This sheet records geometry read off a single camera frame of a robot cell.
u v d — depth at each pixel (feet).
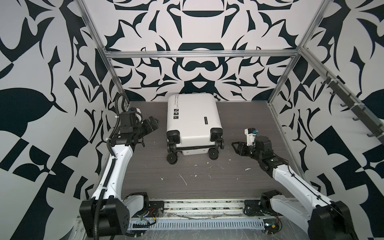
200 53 3.09
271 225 2.34
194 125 2.67
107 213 1.24
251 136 2.49
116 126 1.92
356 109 1.96
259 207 2.40
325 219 1.34
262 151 2.11
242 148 2.43
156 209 2.39
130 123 1.91
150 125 2.29
